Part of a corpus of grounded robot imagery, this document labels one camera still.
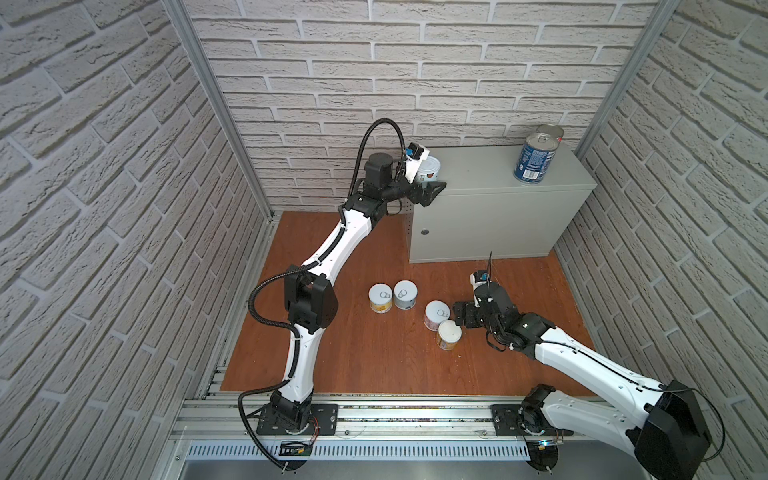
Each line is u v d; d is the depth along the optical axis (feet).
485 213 2.95
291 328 1.85
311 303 1.80
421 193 2.43
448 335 2.69
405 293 3.00
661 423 1.29
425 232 3.02
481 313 2.09
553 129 2.62
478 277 2.40
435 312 2.87
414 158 2.26
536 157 2.45
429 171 2.47
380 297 2.94
